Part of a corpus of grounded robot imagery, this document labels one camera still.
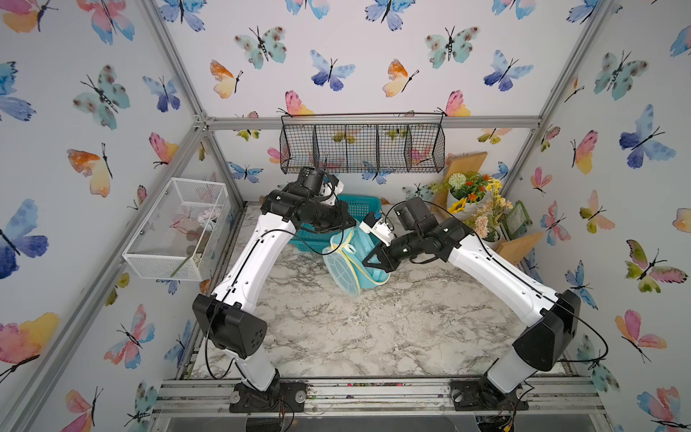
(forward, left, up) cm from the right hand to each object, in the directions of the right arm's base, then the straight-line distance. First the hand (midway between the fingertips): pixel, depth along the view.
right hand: (367, 261), depth 71 cm
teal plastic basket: (+39, +4, -20) cm, 44 cm away
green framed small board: (+38, -60, -24) cm, 75 cm away
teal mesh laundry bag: (+1, +6, 0) cm, 6 cm away
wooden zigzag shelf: (+13, -46, -9) cm, 49 cm away
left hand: (+11, +4, +5) cm, 12 cm away
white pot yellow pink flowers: (+22, -38, -4) cm, 44 cm away
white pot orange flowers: (+35, -34, -6) cm, 49 cm away
